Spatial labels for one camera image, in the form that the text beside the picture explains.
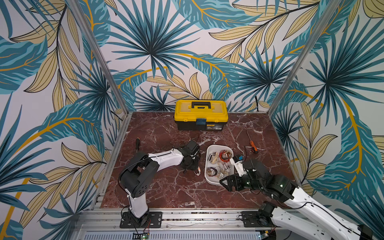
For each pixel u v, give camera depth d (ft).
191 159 2.61
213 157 3.09
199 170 2.88
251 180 1.92
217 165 3.01
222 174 2.88
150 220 2.39
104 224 2.39
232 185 2.06
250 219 2.40
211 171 2.87
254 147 3.22
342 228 1.37
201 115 3.13
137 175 1.54
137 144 3.29
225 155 3.05
